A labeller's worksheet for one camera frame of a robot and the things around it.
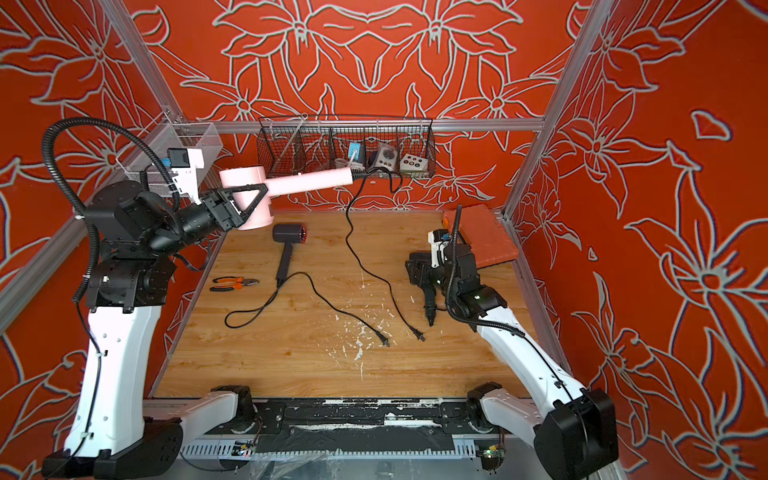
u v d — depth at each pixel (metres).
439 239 0.67
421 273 0.68
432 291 0.93
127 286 0.38
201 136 0.82
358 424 0.73
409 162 0.95
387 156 0.91
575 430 0.38
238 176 0.50
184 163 0.46
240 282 0.97
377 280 0.89
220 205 0.46
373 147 0.96
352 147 0.83
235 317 0.92
